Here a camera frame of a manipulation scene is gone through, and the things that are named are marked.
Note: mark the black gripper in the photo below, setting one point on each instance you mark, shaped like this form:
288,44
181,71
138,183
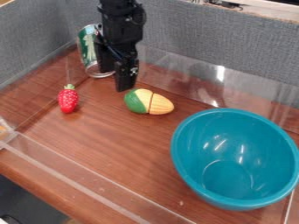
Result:
115,48

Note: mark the yellow green toy corn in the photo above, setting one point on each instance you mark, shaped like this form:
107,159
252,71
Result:
143,101

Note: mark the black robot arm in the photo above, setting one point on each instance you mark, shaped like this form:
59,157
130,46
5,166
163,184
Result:
122,13

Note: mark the teal blue plastic bowl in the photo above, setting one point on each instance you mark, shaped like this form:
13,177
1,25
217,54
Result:
236,158

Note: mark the green Del Monte can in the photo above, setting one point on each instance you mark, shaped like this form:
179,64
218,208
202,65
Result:
87,52

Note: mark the red toy strawberry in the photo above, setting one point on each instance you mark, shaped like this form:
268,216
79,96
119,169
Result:
69,99

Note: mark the clear acrylic barrier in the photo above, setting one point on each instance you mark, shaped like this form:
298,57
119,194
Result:
97,187

